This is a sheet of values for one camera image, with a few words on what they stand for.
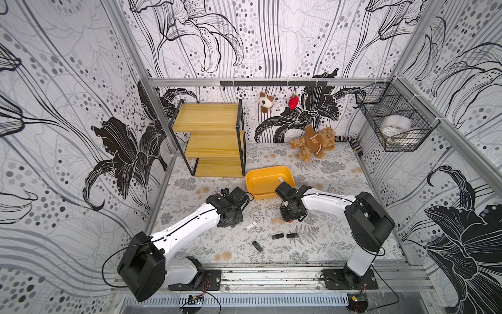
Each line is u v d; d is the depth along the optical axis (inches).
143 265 15.6
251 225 34.0
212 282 28.7
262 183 40.8
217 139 42.0
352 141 46.7
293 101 37.2
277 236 33.1
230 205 22.6
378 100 38.9
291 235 33.0
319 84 35.5
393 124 28.2
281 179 39.8
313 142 43.4
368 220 19.5
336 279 27.6
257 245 32.1
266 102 36.6
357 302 27.5
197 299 28.3
